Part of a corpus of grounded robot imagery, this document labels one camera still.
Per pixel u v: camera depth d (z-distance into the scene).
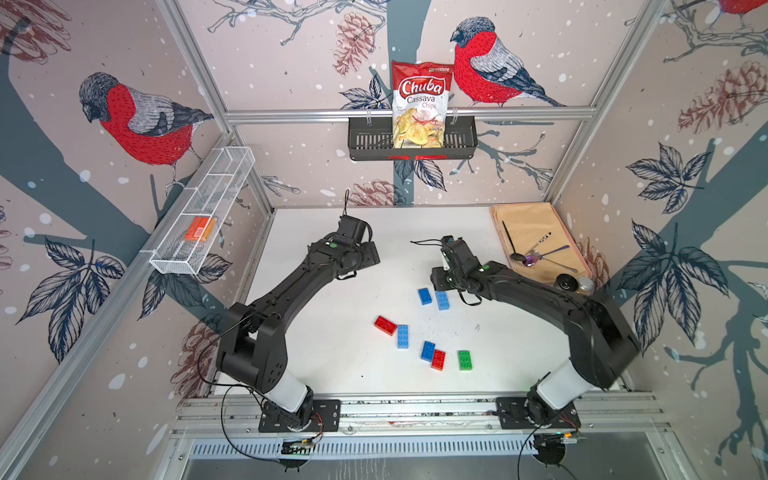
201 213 0.78
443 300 0.93
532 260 1.04
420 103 0.85
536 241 1.10
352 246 0.67
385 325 0.89
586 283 0.86
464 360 0.81
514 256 1.04
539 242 1.10
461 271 0.69
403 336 0.86
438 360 0.81
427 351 0.83
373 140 0.95
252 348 0.43
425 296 0.95
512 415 0.73
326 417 0.73
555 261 1.04
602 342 0.44
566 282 0.85
